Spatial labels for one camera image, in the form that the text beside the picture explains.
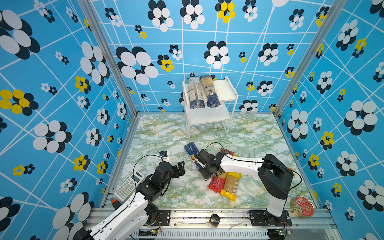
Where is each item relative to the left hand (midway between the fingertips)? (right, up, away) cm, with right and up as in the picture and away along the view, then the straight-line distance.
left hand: (179, 163), depth 82 cm
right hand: (+15, -6, +8) cm, 18 cm away
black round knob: (+18, -20, -17) cm, 32 cm away
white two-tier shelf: (+28, +38, +4) cm, 47 cm away
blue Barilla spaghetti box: (+7, +5, +12) cm, 15 cm away
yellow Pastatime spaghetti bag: (+29, -12, -1) cm, 31 cm away
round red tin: (+63, -20, -8) cm, 66 cm away
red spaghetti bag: (+22, -11, 0) cm, 24 cm away
